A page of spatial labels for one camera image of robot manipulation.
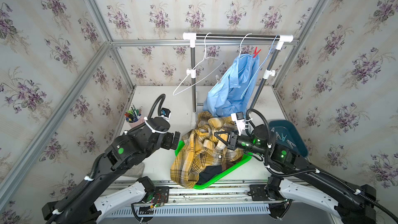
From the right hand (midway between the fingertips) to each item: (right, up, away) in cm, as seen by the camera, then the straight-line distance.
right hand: (218, 134), depth 61 cm
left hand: (-20, +1, +3) cm, 21 cm away
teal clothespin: (+43, -9, +30) cm, 53 cm away
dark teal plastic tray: (+46, -6, +33) cm, 57 cm away
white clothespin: (+38, -4, +34) cm, 51 cm away
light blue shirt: (+14, +20, +30) cm, 38 cm away
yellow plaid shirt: (-7, -10, +13) cm, 18 cm away
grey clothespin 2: (+46, -12, +29) cm, 56 cm away
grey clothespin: (+40, -8, +31) cm, 51 cm away
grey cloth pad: (-41, -23, +17) cm, 50 cm away
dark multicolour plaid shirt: (-2, -20, +12) cm, 23 cm away
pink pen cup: (-47, +4, +29) cm, 56 cm away
